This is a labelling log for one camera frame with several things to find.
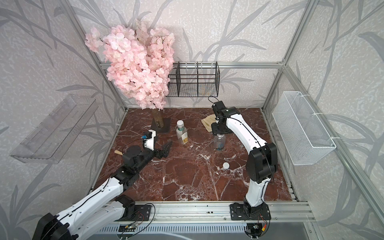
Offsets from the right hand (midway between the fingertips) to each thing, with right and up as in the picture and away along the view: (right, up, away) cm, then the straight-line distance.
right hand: (219, 130), depth 88 cm
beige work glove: (-6, +5, +24) cm, 25 cm away
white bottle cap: (-23, +4, -2) cm, 24 cm away
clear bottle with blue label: (+1, -8, +9) cm, 13 cm away
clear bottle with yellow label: (-24, -2, +11) cm, 26 cm away
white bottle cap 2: (+4, -21, +1) cm, 22 cm away
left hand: (-29, -4, -12) cm, 32 cm away
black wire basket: (-16, +35, +17) cm, 42 cm away
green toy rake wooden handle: (-64, -14, +6) cm, 66 cm away
